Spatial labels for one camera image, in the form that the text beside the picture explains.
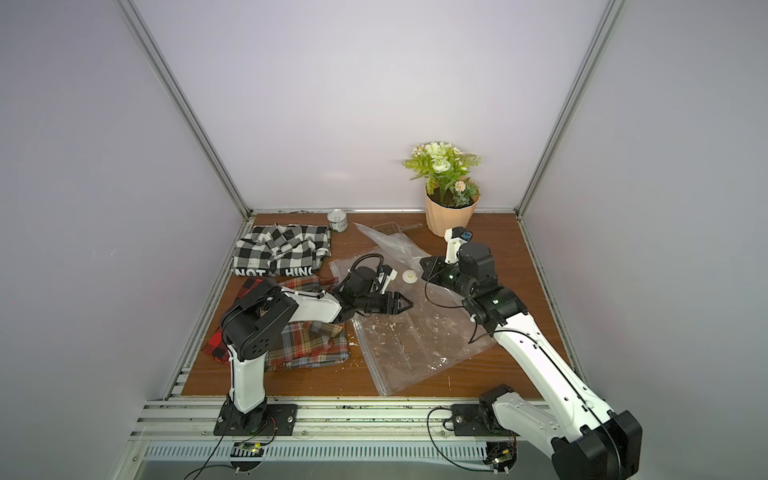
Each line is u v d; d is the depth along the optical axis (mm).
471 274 547
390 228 1145
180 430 741
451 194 1042
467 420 726
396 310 815
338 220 1103
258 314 544
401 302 828
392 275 872
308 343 832
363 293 781
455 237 658
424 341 871
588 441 364
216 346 839
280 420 732
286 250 1066
